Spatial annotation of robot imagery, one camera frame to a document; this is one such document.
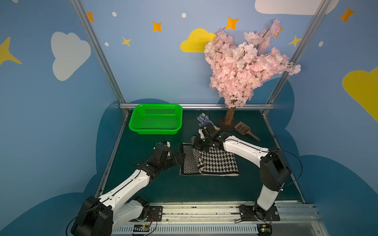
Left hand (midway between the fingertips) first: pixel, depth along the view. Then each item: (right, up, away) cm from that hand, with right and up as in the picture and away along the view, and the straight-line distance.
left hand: (180, 155), depth 84 cm
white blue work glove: (+17, +23, +30) cm, 41 cm away
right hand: (+7, +6, +3) cm, 9 cm away
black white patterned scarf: (+20, -5, +7) cm, 22 cm away
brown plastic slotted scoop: (+47, +14, +27) cm, 56 cm away
